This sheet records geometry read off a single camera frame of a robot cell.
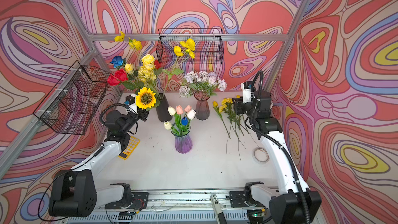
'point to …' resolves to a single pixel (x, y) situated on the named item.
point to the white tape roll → (260, 155)
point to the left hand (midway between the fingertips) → (150, 101)
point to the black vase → (161, 110)
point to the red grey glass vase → (202, 109)
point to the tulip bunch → (178, 113)
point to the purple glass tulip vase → (183, 142)
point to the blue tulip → (184, 121)
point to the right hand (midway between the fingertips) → (237, 101)
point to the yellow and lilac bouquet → (194, 82)
